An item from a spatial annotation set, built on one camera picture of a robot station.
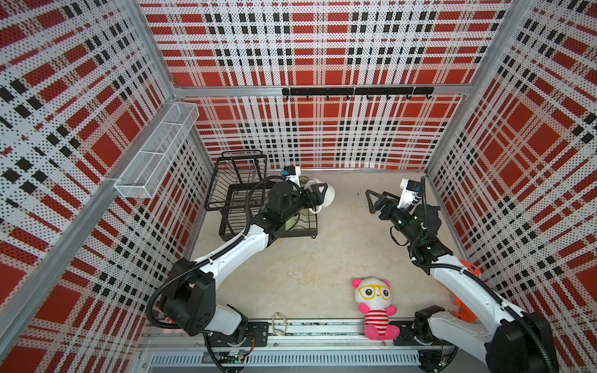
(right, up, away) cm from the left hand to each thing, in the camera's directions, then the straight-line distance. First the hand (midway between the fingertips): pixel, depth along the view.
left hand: (322, 186), depth 79 cm
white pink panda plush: (+17, -36, -5) cm, 40 cm away
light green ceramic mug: (-13, -15, +18) cm, 26 cm away
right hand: (+18, -2, -3) cm, 18 cm away
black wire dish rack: (-38, -1, +30) cm, 49 cm away
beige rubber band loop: (-16, -47, -3) cm, 50 cm away
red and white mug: (+2, -4, -2) cm, 5 cm away
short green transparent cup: (-6, +2, -9) cm, 11 cm away
